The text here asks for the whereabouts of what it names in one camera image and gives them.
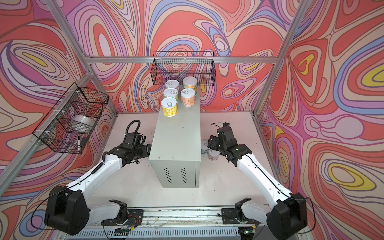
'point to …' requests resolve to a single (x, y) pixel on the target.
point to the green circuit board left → (122, 231)
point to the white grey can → (213, 155)
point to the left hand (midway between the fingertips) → (147, 149)
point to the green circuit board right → (253, 230)
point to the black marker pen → (79, 144)
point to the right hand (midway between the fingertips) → (215, 144)
